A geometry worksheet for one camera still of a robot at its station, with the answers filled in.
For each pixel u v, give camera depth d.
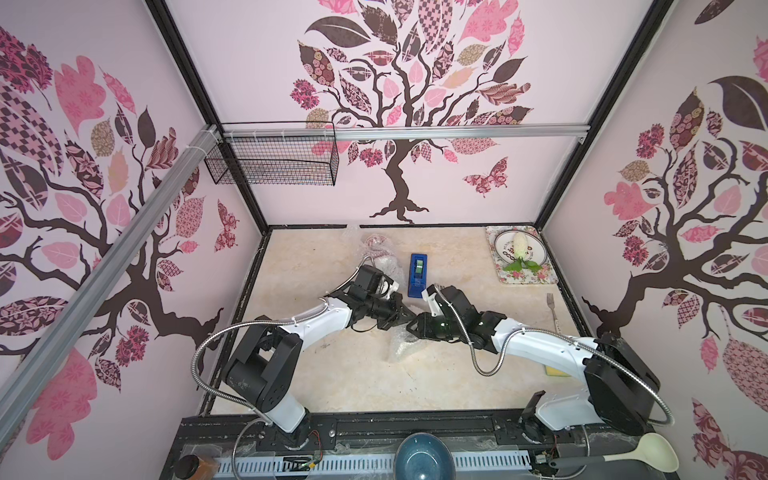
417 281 0.96
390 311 0.75
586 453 0.71
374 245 1.04
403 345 0.81
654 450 0.71
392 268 0.97
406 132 0.94
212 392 0.44
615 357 0.42
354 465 0.70
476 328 0.62
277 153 0.95
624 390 0.42
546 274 1.06
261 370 0.45
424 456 0.70
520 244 1.09
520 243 1.09
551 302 0.98
